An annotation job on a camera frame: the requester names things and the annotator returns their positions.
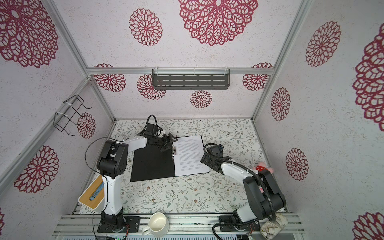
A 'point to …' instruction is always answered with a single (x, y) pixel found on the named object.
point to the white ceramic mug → (158, 225)
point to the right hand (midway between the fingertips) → (207, 158)
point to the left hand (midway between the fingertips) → (174, 144)
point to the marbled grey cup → (270, 229)
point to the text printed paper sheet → (190, 157)
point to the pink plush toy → (262, 166)
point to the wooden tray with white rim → (93, 196)
